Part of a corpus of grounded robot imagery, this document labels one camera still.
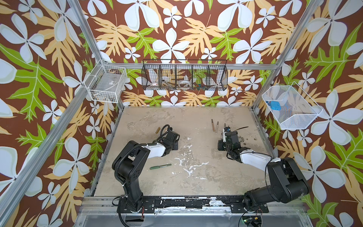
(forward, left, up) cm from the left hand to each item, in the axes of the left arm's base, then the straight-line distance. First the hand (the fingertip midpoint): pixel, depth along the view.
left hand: (173, 140), depth 98 cm
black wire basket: (+36, -6, +30) cm, 47 cm away
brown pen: (+15, -31, -1) cm, 34 cm away
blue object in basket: (+11, -64, +25) cm, 70 cm away
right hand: (-2, -31, +4) cm, 32 cm away
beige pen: (+13, -34, -1) cm, 36 cm away
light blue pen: (+15, -40, -1) cm, 43 cm away
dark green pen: (-18, +11, -2) cm, 22 cm away
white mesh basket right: (+4, -71, +29) cm, 77 cm away
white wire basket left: (+22, +41, +32) cm, 57 cm away
